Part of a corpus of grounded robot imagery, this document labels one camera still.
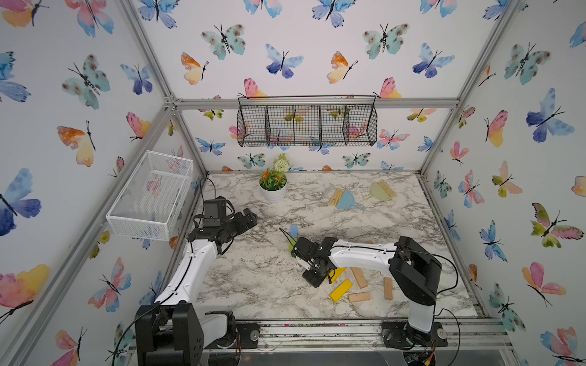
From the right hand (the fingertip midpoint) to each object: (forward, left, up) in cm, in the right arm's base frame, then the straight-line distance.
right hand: (314, 276), depth 85 cm
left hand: (+15, +24, +14) cm, 32 cm away
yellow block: (+2, -8, 0) cm, 8 cm away
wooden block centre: (+1, -17, -1) cm, 17 cm away
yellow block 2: (-4, -10, -1) cm, 11 cm away
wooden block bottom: (-6, -16, -1) cm, 17 cm away
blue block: (+19, +9, 0) cm, 21 cm away
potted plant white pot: (+33, +18, +15) cm, 40 cm away
